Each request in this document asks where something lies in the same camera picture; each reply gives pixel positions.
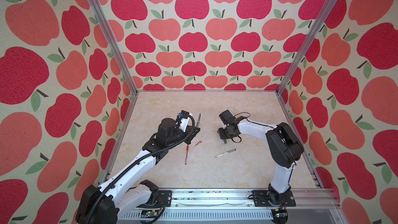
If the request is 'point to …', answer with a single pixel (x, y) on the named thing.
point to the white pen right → (230, 151)
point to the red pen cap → (198, 143)
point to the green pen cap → (225, 141)
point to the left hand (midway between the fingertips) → (199, 132)
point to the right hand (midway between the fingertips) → (223, 138)
